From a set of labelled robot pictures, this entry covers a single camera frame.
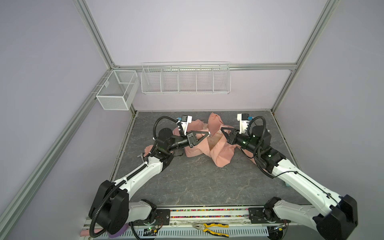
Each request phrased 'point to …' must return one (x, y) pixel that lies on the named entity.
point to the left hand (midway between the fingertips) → (208, 137)
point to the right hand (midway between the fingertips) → (221, 129)
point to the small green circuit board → (150, 231)
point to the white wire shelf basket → (185, 77)
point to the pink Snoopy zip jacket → (215, 146)
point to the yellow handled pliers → (203, 226)
